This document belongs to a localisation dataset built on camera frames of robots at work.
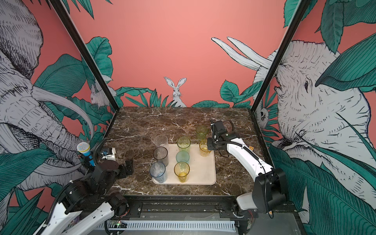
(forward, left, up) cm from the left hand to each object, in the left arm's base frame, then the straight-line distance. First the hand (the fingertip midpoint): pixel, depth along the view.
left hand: (126, 160), depth 71 cm
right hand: (+13, -44, -6) cm, 46 cm away
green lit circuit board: (-24, +5, -18) cm, 30 cm away
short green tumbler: (+28, -41, -16) cm, 51 cm away
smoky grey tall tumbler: (+7, -15, -8) cm, 18 cm away
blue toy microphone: (+6, +21, +3) cm, 22 cm away
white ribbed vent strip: (-26, -22, -19) cm, 39 cm away
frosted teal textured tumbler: (+9, -27, -17) cm, 33 cm away
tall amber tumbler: (-4, -27, -5) cm, 28 cm away
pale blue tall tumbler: (-1, -13, -14) cm, 19 cm away
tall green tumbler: (+15, -28, -12) cm, 34 cm away
